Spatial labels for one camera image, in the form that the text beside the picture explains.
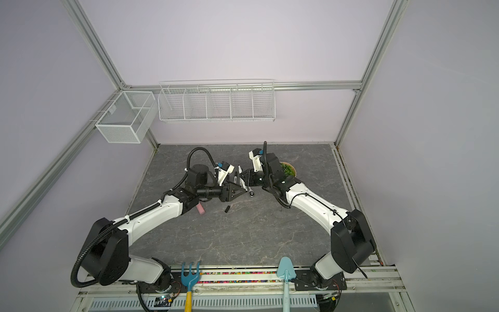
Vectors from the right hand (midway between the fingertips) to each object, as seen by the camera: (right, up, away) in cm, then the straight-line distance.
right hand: (240, 173), depth 80 cm
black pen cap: (-7, -18, +13) cm, 23 cm away
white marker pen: (0, +2, +1) cm, 2 cm away
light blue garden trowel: (+18, -37, -7) cm, 42 cm away
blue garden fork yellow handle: (-19, -41, -7) cm, 45 cm away
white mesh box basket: (-58, +26, +15) cm, 65 cm away
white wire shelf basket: (-14, +39, +25) cm, 48 cm away
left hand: (+1, -7, -3) cm, 7 cm away
